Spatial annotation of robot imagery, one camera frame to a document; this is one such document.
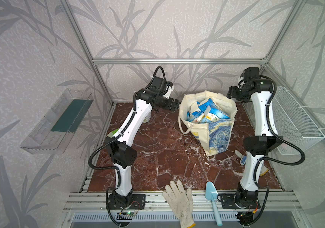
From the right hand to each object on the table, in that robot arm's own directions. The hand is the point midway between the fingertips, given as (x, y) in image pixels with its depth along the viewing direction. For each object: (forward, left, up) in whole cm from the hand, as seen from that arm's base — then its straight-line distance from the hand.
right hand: (232, 94), depth 84 cm
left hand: (-6, +36, -1) cm, 37 cm away
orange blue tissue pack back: (-7, +20, -12) cm, 24 cm away
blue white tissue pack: (-11, +13, -3) cm, 18 cm away
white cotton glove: (-51, +32, -28) cm, 66 cm away
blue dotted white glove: (-34, -19, -30) cm, 49 cm away
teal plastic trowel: (-47, +15, -29) cm, 57 cm away
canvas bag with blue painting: (-21, +12, -14) cm, 28 cm away
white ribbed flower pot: (+3, +55, -25) cm, 60 cm away
